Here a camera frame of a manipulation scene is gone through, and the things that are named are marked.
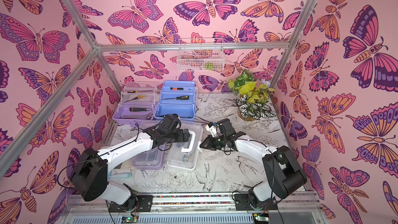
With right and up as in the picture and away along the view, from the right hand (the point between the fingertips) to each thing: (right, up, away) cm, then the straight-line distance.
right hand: (201, 145), depth 83 cm
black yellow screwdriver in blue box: (-15, +27, +23) cm, 38 cm away
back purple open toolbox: (-45, +23, +24) cm, 56 cm away
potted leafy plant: (+28, +23, 0) cm, 37 cm away
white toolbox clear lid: (-10, -6, -1) cm, 11 cm away
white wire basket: (-1, +53, +12) cm, 54 cm away
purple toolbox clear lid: (-24, -5, -7) cm, 25 cm away
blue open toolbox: (-11, +19, +24) cm, 33 cm away
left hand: (-9, +5, +3) cm, 10 cm away
